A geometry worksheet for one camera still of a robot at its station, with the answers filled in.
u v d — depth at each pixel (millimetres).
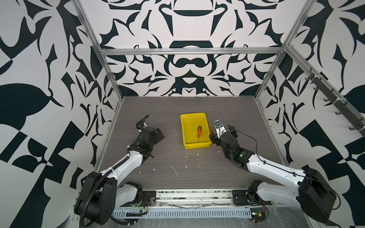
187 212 713
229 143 604
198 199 753
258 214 713
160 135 804
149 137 663
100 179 412
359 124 503
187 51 915
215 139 739
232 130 738
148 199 738
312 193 411
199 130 986
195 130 991
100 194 396
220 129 684
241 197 743
